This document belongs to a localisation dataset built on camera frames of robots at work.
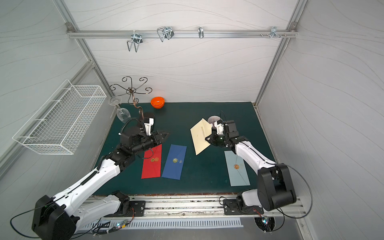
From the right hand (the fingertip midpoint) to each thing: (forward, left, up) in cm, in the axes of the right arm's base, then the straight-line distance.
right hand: (205, 137), depth 86 cm
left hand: (-7, +18, +12) cm, 23 cm away
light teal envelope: (-15, -20, -14) cm, 28 cm away
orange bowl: (+37, +39, -9) cm, 55 cm away
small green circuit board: (-43, +39, -11) cm, 58 cm away
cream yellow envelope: (+7, +4, -6) cm, 11 cm away
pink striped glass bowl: (+23, -4, -11) cm, 25 cm away
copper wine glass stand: (+18, +44, +19) cm, 51 cm away
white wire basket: (-9, +69, +20) cm, 72 cm away
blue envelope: (-10, +18, -13) cm, 24 cm away
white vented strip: (-41, +17, -12) cm, 46 cm away
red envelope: (-11, +33, -13) cm, 37 cm away
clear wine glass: (+9, +50, +8) cm, 52 cm away
